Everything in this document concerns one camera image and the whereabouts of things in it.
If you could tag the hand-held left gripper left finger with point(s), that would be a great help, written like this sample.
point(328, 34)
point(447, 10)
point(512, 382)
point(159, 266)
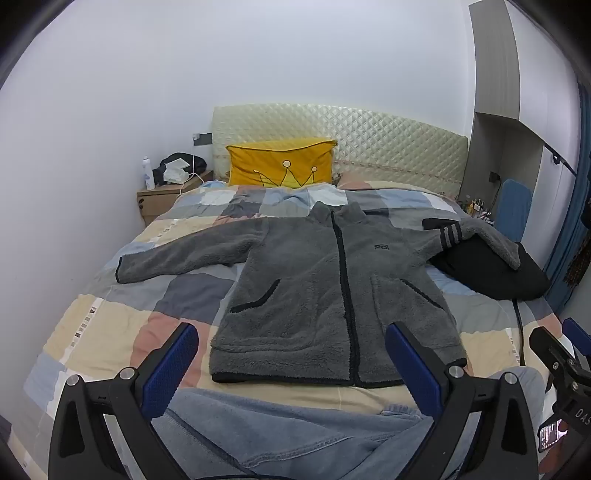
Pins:
point(171, 364)

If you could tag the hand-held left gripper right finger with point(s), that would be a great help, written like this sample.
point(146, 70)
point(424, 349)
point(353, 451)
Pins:
point(413, 364)

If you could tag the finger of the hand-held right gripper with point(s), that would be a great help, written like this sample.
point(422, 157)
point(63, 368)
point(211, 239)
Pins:
point(554, 355)
point(577, 334)

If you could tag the grey fleece jacket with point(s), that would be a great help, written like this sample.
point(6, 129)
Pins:
point(295, 277)

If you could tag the smartphone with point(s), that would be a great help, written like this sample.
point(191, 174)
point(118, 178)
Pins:
point(551, 436)

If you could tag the patchwork checked blanket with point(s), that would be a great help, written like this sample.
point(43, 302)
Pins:
point(115, 323)

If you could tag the black garment with white stripes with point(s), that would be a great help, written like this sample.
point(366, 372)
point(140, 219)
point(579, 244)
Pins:
point(489, 272)

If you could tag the person's legs in jeans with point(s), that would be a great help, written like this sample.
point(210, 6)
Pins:
point(286, 438)

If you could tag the blue chair back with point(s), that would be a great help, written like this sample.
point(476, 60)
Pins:
point(513, 207)

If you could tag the cluster of small bottles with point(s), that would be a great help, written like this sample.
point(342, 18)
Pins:
point(476, 207)

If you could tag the wooden nightstand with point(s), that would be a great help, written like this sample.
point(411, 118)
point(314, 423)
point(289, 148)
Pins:
point(157, 203)

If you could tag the beige pink pillow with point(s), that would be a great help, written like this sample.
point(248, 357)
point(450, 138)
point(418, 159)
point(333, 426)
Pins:
point(364, 181)

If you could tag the white spray bottle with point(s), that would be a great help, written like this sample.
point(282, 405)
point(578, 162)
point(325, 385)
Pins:
point(148, 175)

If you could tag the white tissue box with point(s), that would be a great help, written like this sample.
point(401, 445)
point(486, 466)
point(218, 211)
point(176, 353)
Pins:
point(174, 173)

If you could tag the black bag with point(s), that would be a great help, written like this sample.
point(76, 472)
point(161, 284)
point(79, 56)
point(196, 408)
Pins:
point(196, 164)

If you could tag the cream quilted headboard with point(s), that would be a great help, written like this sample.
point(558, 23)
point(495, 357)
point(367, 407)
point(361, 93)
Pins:
point(383, 138)

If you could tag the yellow crown pillow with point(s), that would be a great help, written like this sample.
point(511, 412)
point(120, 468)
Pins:
point(277, 161)

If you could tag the grey white wardrobe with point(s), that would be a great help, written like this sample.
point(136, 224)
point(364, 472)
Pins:
point(496, 69)

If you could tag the black clothes rail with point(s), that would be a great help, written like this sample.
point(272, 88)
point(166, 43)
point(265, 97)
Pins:
point(561, 159)

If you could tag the black wall plug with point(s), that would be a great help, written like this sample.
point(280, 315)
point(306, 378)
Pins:
point(495, 177)

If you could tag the grey wall socket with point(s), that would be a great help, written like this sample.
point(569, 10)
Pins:
point(202, 139)

